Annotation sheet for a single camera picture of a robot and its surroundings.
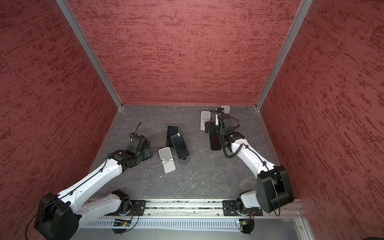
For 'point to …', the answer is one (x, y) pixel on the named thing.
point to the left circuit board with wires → (120, 222)
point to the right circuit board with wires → (247, 225)
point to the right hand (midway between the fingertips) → (211, 126)
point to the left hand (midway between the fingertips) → (145, 153)
